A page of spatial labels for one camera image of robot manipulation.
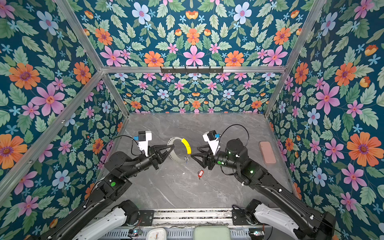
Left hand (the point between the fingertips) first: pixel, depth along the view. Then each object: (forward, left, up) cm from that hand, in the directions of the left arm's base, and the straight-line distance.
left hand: (173, 146), depth 55 cm
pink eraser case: (+12, -53, -34) cm, 64 cm away
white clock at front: (-24, +12, -36) cm, 45 cm away
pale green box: (-25, -14, -37) cm, 47 cm away
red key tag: (+4, -10, -39) cm, 40 cm away
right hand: (+1, -8, -7) cm, 11 cm away
